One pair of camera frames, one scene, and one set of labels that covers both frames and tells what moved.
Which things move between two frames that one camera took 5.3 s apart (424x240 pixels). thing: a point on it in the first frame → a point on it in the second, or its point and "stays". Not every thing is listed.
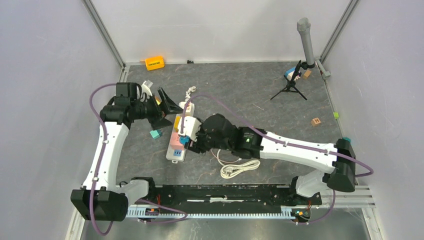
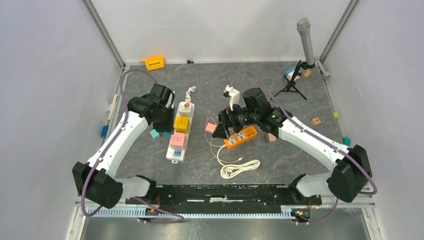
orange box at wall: (154, 63) stays
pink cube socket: (175, 141) stays
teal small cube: (156, 134) stays
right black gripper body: (199, 145) → (238, 117)
